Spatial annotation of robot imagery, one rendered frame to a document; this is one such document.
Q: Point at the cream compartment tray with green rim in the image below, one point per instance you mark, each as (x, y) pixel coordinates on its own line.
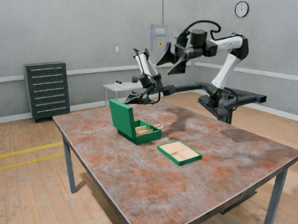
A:
(178, 150)

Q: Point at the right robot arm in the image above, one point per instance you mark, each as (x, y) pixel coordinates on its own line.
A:
(146, 81)

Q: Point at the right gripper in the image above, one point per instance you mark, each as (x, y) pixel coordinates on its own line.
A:
(136, 97)

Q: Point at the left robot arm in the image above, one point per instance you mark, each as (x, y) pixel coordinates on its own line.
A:
(236, 54)

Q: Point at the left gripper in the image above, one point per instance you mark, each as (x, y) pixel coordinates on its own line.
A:
(179, 59)

